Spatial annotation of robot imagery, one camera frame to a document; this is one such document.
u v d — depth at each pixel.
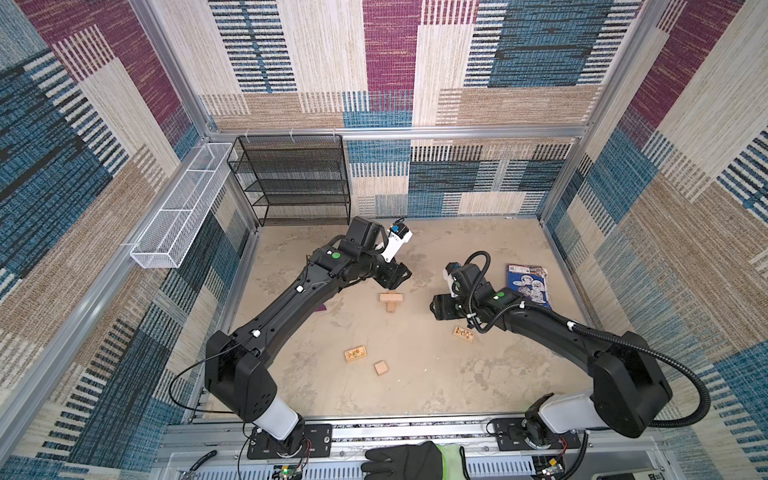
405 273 0.71
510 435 0.73
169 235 0.71
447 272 0.81
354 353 0.87
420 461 0.70
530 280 0.99
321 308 0.96
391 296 0.98
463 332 0.89
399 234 0.67
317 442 0.73
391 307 0.96
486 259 0.70
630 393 0.42
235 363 0.43
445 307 0.77
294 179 1.09
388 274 0.68
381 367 0.84
